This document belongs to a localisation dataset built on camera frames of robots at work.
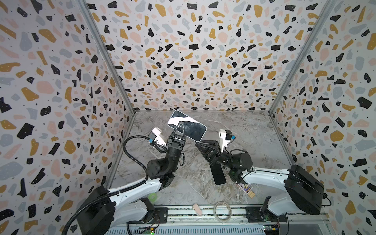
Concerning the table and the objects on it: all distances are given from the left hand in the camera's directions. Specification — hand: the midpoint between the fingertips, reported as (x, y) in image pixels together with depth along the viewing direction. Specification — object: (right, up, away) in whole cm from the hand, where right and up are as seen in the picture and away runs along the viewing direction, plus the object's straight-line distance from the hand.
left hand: (184, 125), depth 55 cm
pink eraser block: (+5, -43, +19) cm, 47 cm away
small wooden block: (+34, -38, +25) cm, 57 cm away
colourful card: (+32, -35, +27) cm, 55 cm away
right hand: (+6, -9, +2) cm, 11 cm away
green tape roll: (-19, -40, +25) cm, 50 cm away
